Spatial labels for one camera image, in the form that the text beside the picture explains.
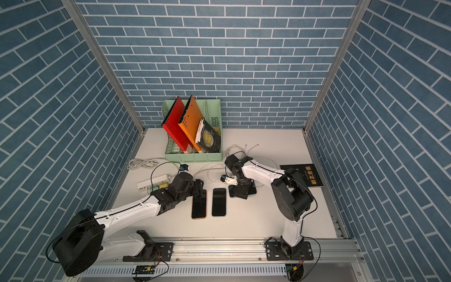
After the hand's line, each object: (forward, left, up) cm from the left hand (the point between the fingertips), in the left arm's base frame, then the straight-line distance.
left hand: (203, 184), depth 86 cm
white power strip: (+2, +30, -4) cm, 30 cm away
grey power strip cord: (+15, +40, -5) cm, 44 cm away
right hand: (+2, -22, -5) cm, 22 cm away
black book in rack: (+24, 0, +7) cm, 25 cm away
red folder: (+22, +16, +20) cm, 34 cm away
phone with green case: (-5, -19, +4) cm, 20 cm away
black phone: (-6, -8, -7) cm, 12 cm away
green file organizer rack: (+43, -1, +12) cm, 45 cm away
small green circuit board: (-34, +22, -11) cm, 42 cm away
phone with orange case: (-9, +2, -6) cm, 11 cm away
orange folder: (+29, +8, +16) cm, 34 cm away
